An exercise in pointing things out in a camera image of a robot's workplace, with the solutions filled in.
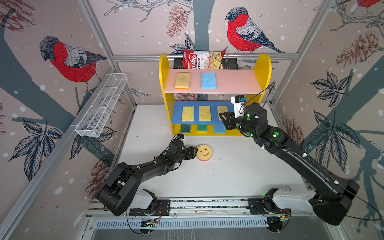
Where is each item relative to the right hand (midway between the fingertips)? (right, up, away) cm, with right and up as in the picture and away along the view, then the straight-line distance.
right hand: (221, 112), depth 69 cm
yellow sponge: (-17, -1, +26) cm, 31 cm away
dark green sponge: (-19, -11, +35) cm, 41 cm away
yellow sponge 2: (-6, 0, +27) cm, 27 cm away
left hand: (-12, -21, +19) cm, 31 cm away
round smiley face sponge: (-6, -24, +22) cm, 33 cm away
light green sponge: (-7, -10, +35) cm, 37 cm away
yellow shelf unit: (-13, +13, +54) cm, 57 cm away
